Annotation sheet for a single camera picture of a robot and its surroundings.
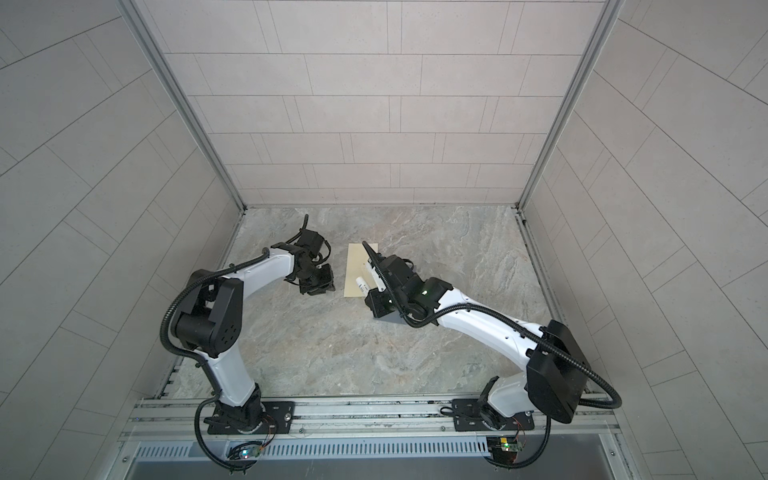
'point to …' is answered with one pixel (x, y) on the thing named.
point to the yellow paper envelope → (357, 259)
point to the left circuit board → (250, 452)
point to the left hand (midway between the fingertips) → (342, 282)
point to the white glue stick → (362, 284)
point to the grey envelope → (392, 316)
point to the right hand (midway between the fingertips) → (366, 305)
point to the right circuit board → (504, 449)
